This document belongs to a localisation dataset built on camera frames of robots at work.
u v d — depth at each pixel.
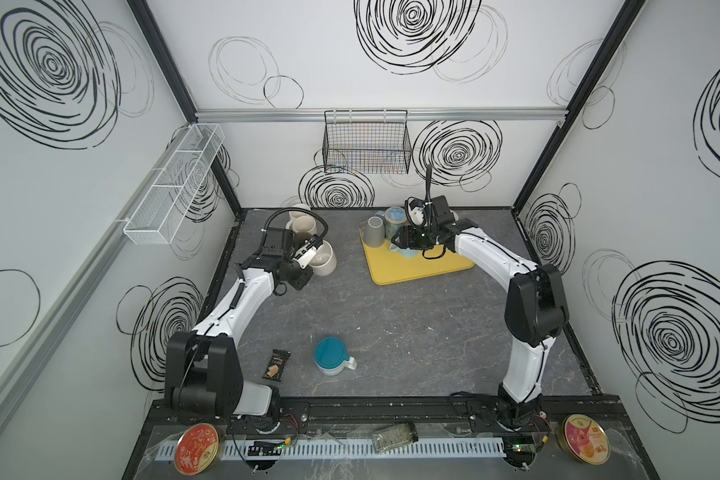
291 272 0.72
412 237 0.82
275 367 0.81
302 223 1.03
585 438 0.68
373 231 1.04
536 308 0.50
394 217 1.03
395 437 0.68
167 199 0.76
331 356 0.77
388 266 1.03
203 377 0.42
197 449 0.67
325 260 0.84
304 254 0.76
